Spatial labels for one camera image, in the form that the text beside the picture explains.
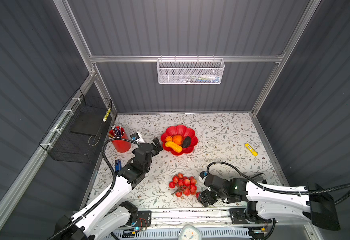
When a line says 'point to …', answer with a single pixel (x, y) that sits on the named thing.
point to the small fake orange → (168, 138)
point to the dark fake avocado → (186, 142)
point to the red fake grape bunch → (183, 184)
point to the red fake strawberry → (197, 195)
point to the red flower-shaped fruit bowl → (184, 131)
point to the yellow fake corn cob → (174, 146)
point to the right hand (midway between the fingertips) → (204, 198)
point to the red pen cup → (121, 146)
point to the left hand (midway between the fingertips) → (151, 141)
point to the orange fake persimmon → (177, 139)
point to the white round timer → (189, 232)
